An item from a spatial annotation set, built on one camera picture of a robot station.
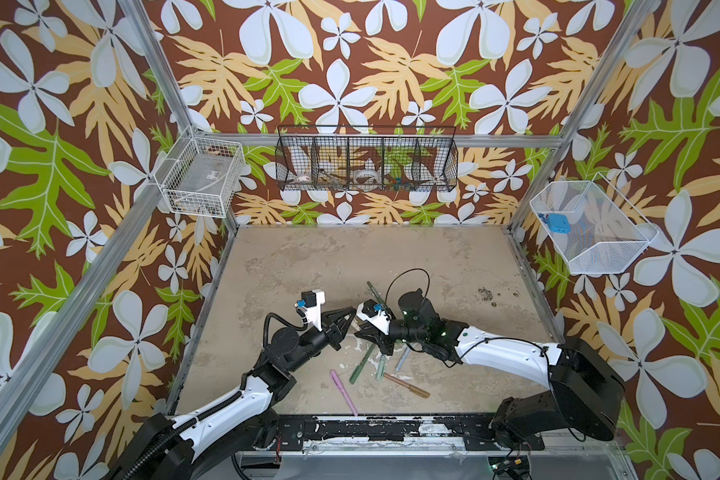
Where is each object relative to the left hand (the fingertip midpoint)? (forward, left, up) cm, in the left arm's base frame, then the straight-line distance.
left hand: (352, 307), depth 73 cm
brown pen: (-12, -16, -22) cm, 30 cm away
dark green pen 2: (-8, -2, -21) cm, 23 cm away
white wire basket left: (+37, +45, +11) cm, 59 cm away
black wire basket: (+51, -2, +9) cm, 52 cm away
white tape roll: (+47, -5, +4) cm, 47 cm away
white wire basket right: (+23, -68, +6) cm, 72 cm away
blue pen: (-5, -15, -21) cm, 27 cm away
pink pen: (-15, +1, -22) cm, 27 cm away
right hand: (-3, -1, -8) cm, 9 cm away
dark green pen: (+14, -9, -21) cm, 27 cm away
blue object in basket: (+26, -61, +4) cm, 66 cm away
